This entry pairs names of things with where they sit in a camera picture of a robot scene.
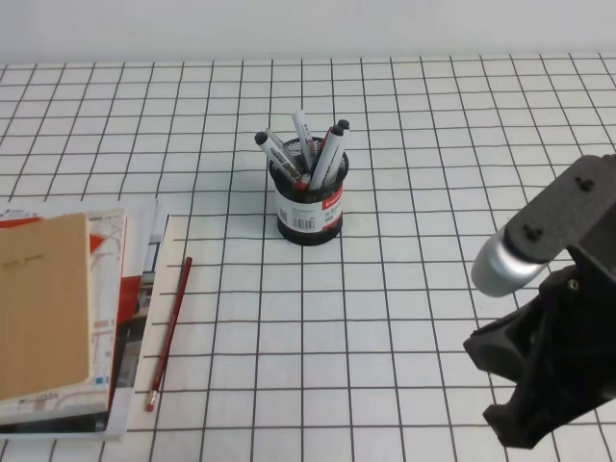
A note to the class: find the brown kraft notebook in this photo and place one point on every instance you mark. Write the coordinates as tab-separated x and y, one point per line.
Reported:
45	306

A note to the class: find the whiteboard marker with black cap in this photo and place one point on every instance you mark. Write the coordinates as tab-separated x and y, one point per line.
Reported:
278	158

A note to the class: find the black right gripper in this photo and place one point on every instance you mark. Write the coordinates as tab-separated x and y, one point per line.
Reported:
559	349

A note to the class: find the white marker with colourful label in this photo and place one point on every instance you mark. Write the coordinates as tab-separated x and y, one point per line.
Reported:
305	138

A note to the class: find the red pencil with eraser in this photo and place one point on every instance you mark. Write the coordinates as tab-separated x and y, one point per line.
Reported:
166	346

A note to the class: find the white marker black cap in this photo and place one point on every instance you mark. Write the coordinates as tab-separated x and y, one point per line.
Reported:
335	165
328	152

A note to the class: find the white marker black cap rear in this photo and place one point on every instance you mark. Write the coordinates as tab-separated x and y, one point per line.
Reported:
335	165

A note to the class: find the red and white magazine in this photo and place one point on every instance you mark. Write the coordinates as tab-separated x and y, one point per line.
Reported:
13	215

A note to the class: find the map printed booklet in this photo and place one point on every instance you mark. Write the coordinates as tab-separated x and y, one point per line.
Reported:
107	237

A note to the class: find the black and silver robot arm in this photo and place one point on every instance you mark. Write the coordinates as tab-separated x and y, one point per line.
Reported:
574	213

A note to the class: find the white marker black cap front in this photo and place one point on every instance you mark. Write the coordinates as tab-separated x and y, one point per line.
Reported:
328	152

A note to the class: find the black mesh pen holder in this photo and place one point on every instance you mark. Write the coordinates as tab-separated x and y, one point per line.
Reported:
309	218

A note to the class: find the short red pencil in holder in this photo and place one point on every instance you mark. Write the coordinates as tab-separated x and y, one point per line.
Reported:
303	183

